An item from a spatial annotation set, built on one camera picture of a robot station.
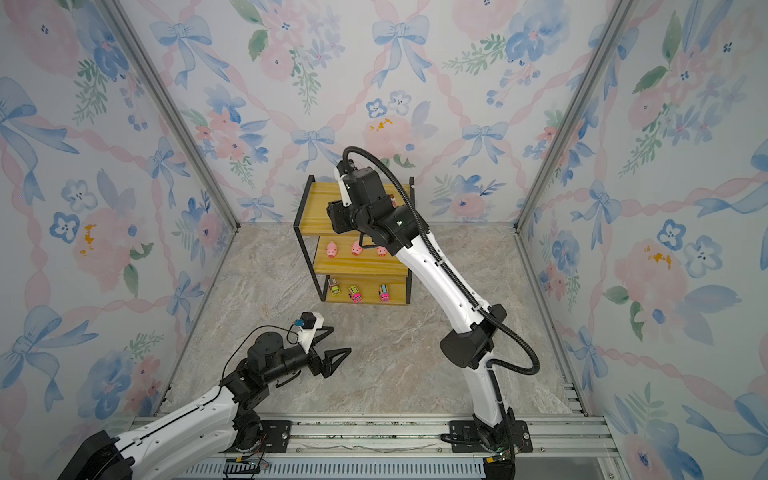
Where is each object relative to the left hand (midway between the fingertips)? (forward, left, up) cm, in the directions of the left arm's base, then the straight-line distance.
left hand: (341, 338), depth 77 cm
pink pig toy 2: (+24, -10, +6) cm, 27 cm away
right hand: (+23, 0, +25) cm, 34 cm away
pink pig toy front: (+25, -3, +7) cm, 26 cm away
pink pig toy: (+25, +5, +6) cm, 26 cm away
